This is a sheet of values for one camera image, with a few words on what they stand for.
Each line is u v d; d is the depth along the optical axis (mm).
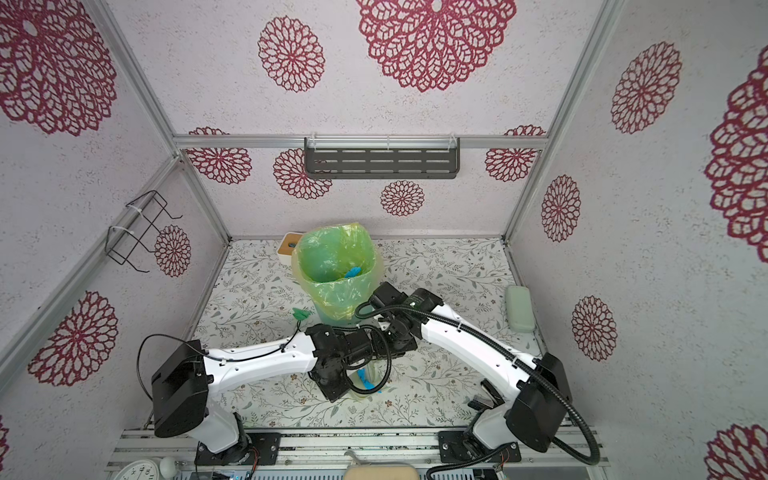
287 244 1128
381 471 687
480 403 796
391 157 934
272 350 502
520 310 957
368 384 822
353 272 971
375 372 782
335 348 563
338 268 987
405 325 523
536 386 403
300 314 980
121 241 725
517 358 427
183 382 462
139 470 674
